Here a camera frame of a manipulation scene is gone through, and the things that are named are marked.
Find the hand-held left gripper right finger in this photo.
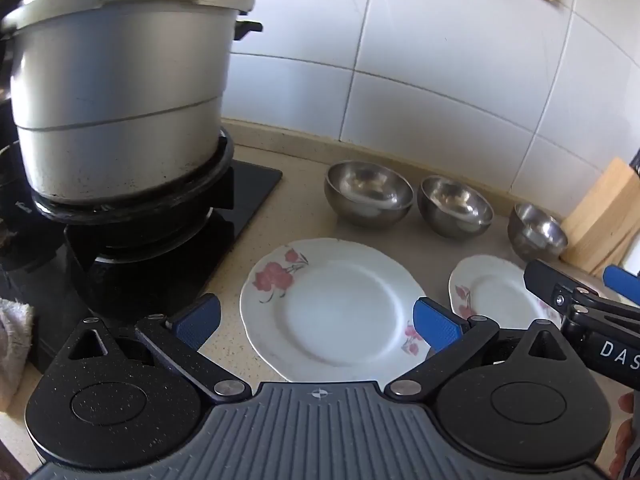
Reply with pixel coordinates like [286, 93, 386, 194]
[385, 296, 576, 402]

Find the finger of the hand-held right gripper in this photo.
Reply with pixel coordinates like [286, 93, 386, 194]
[524, 259, 640, 328]
[602, 265, 640, 307]

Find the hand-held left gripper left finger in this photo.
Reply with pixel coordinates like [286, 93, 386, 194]
[50, 294, 252, 403]

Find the stainless steel bowl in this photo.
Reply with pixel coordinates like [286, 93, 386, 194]
[507, 202, 569, 261]
[417, 175, 495, 240]
[324, 161, 415, 231]

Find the small pink floral plate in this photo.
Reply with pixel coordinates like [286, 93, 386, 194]
[448, 255, 608, 331]

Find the large pink floral plate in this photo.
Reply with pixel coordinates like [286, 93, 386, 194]
[239, 238, 441, 382]

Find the person's right hand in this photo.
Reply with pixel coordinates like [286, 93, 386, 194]
[612, 392, 640, 480]

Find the wooden knife block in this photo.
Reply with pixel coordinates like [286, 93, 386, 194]
[560, 156, 640, 277]

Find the black burner grate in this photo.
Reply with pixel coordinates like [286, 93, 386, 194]
[65, 165, 236, 321]

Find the black glass gas stove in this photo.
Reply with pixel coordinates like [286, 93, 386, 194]
[0, 135, 283, 386]

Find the grey dish cloth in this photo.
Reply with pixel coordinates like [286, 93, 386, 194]
[0, 297, 35, 403]

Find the aluminium cooking pot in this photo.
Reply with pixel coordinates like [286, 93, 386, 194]
[0, 7, 264, 206]

